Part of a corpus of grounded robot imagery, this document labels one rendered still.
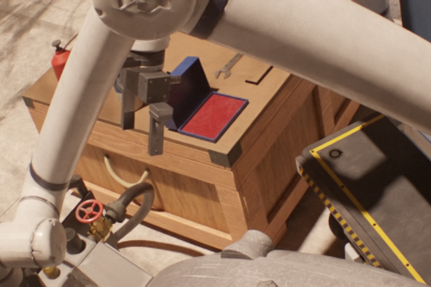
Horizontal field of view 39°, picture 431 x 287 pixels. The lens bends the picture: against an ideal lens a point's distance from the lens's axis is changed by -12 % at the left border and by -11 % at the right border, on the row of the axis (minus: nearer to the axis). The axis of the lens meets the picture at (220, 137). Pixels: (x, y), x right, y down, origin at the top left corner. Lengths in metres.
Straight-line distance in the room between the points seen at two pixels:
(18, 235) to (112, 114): 0.80
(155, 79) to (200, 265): 0.53
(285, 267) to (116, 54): 0.42
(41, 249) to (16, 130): 1.79
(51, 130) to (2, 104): 2.01
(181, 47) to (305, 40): 1.28
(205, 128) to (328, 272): 1.04
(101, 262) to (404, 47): 0.52
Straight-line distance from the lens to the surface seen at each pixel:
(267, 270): 0.69
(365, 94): 0.79
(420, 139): 1.31
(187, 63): 1.69
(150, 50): 1.22
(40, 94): 2.05
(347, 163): 1.71
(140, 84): 1.23
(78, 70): 0.97
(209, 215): 1.87
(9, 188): 2.54
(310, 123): 1.99
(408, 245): 1.51
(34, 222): 1.10
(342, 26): 0.75
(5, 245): 1.11
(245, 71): 1.82
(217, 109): 1.70
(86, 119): 1.03
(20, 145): 2.73
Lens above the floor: 1.51
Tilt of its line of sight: 40 degrees down
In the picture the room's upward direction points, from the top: 16 degrees counter-clockwise
